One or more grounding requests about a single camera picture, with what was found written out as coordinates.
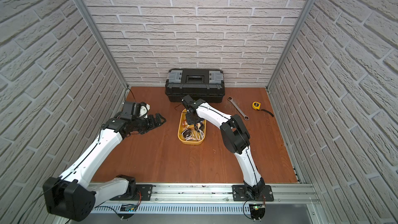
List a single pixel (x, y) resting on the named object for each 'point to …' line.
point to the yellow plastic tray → (182, 117)
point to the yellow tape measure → (256, 106)
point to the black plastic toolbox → (207, 84)
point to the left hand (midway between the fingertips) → (162, 120)
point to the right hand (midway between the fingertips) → (195, 120)
